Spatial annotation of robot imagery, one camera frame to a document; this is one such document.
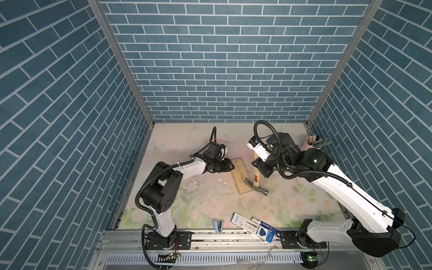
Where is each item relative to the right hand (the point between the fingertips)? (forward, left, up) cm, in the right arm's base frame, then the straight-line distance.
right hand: (256, 161), depth 68 cm
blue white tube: (-17, -7, -27) cm, 33 cm away
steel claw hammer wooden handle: (-2, -2, -16) cm, 17 cm away
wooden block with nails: (+7, +5, -24) cm, 26 cm away
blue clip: (-19, +14, -27) cm, 36 cm away
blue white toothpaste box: (-18, -2, -28) cm, 33 cm away
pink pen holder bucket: (+26, -33, -20) cm, 46 cm away
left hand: (+9, +8, -22) cm, 25 cm away
